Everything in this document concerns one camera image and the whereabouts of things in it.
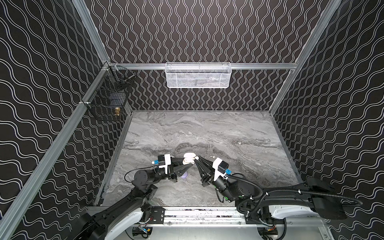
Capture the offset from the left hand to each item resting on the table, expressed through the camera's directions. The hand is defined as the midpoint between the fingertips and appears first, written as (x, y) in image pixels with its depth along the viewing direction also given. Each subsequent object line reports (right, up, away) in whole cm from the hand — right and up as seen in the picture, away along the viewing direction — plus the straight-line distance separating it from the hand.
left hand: (192, 164), depth 59 cm
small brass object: (-41, +24, +23) cm, 53 cm away
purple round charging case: (-5, -14, +28) cm, 31 cm away
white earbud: (+13, -4, +36) cm, 38 cm away
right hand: (+2, +2, +1) cm, 3 cm away
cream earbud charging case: (-1, +2, 0) cm, 3 cm away
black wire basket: (-53, +32, +34) cm, 71 cm away
